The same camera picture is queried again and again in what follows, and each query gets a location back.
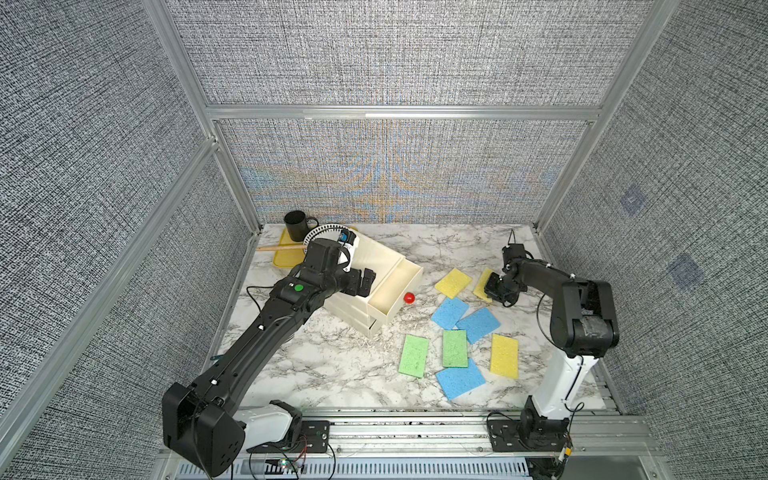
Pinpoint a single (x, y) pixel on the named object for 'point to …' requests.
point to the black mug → (297, 224)
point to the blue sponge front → (455, 382)
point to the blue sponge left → (449, 313)
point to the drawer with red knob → (400, 284)
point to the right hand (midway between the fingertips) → (489, 286)
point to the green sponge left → (413, 356)
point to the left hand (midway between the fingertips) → (364, 267)
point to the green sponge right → (455, 349)
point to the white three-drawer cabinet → (352, 310)
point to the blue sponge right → (478, 324)
